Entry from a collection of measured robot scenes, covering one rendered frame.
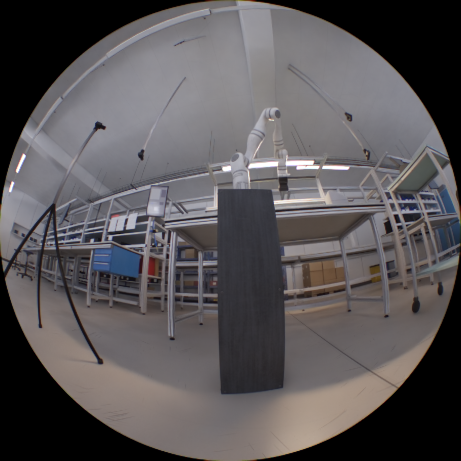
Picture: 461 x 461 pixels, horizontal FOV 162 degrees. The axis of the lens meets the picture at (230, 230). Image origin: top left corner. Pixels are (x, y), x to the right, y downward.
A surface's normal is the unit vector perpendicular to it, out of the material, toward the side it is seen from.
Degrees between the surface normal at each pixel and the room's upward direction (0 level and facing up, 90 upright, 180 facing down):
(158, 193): 101
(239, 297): 90
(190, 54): 180
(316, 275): 90
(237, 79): 180
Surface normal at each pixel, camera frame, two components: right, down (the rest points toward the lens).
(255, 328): 0.03, -0.36
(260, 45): 0.02, 0.93
